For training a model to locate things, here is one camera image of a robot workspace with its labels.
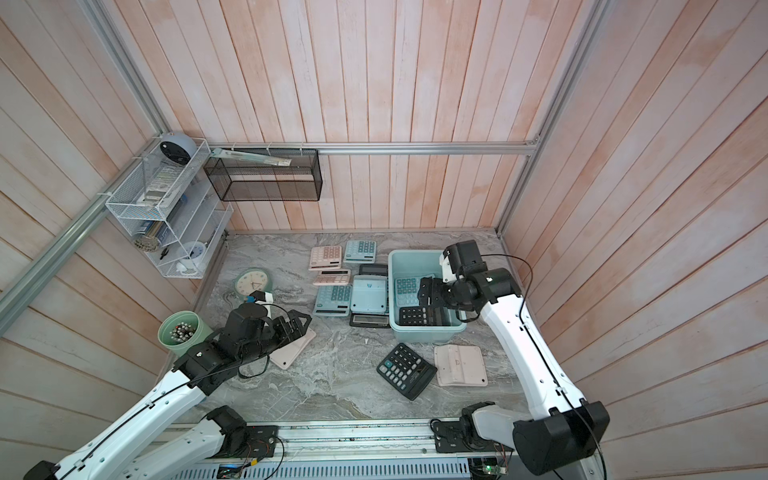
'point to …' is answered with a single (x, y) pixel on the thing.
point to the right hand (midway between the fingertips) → (432, 293)
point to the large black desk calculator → (371, 320)
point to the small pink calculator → (325, 258)
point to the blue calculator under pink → (333, 300)
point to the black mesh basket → (238, 180)
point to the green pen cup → (181, 330)
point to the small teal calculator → (360, 251)
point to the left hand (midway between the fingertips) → (300, 328)
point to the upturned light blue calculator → (369, 294)
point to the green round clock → (251, 280)
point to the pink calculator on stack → (332, 277)
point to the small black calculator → (414, 316)
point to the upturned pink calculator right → (460, 366)
